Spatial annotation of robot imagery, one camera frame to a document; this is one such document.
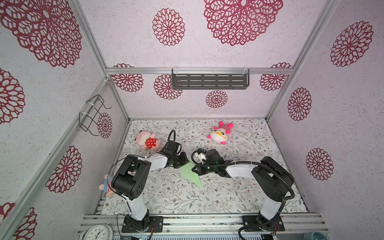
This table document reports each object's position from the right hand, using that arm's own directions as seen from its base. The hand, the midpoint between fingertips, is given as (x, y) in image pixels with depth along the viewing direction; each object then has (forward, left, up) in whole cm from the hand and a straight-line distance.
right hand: (191, 168), depth 89 cm
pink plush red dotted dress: (+18, +31, +3) cm, 36 cm away
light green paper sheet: (0, +3, -4) cm, 5 cm away
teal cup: (-31, -59, -4) cm, 66 cm away
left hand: (+5, +2, -3) cm, 6 cm away
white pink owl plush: (+25, -18, +2) cm, 31 cm away
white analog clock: (-34, +41, +1) cm, 53 cm away
